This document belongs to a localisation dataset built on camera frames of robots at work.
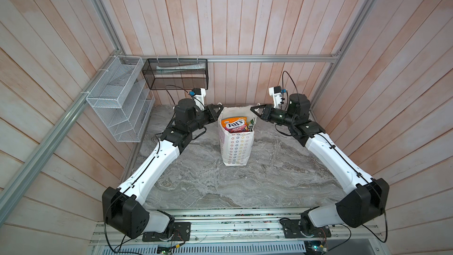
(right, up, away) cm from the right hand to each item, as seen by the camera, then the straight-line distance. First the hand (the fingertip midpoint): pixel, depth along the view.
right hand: (249, 109), depth 73 cm
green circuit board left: (-36, -58, -1) cm, 68 cm away
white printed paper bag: (-5, -17, +7) cm, 19 cm away
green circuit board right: (+27, -57, -2) cm, 63 cm away
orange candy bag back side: (-5, -7, +11) cm, 14 cm away
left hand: (-11, 0, -1) cm, 11 cm away
